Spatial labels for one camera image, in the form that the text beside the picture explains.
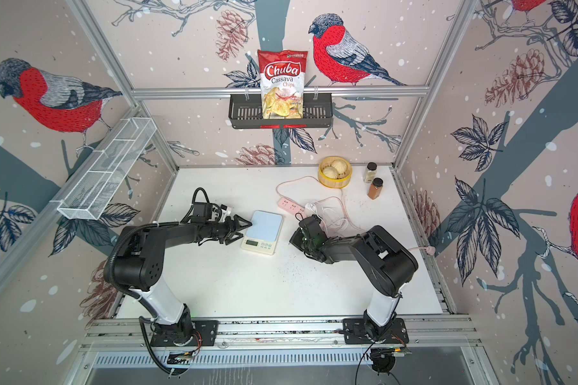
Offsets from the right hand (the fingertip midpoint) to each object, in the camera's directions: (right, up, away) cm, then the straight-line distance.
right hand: (289, 236), depth 94 cm
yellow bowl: (+25, +23, +16) cm, 37 cm away
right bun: (+24, +30, +19) cm, 43 cm away
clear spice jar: (+37, +27, +14) cm, 48 cm away
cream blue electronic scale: (-11, 0, +1) cm, 11 cm away
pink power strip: (+1, +11, +7) cm, 13 cm away
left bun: (+19, +27, +16) cm, 37 cm away
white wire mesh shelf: (-61, +22, -20) cm, 67 cm away
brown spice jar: (+38, +19, +9) cm, 43 cm away
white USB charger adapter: (+9, +12, -2) cm, 15 cm away
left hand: (-16, +5, -2) cm, 16 cm away
